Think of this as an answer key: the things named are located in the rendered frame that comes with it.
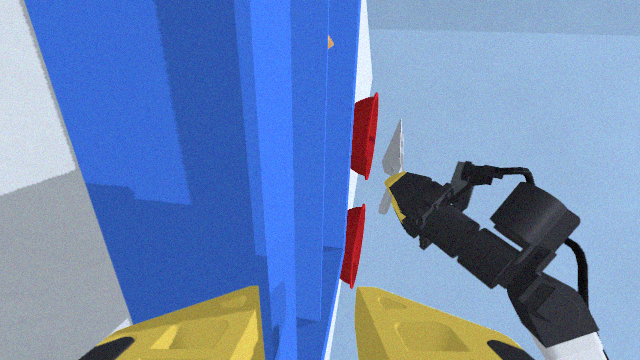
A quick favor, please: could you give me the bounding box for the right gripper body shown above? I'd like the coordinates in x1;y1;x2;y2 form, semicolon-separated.
389;172;480;258

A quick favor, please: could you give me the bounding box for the red bowl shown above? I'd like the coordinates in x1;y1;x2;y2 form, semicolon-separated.
350;92;379;180
340;203;365;289

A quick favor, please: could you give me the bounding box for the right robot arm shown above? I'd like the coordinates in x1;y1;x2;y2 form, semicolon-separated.
450;161;606;360

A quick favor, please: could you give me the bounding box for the grey scoop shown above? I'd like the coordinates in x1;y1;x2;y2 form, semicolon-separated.
379;119;404;215

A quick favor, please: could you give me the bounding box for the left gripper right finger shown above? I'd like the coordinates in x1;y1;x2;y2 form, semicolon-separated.
354;287;525;360

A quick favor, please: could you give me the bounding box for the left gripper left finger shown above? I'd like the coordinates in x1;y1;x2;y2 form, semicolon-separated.
96;286;265;360

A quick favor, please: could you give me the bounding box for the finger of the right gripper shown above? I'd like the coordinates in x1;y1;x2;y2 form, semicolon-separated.
391;199;406;224
384;171;407;209

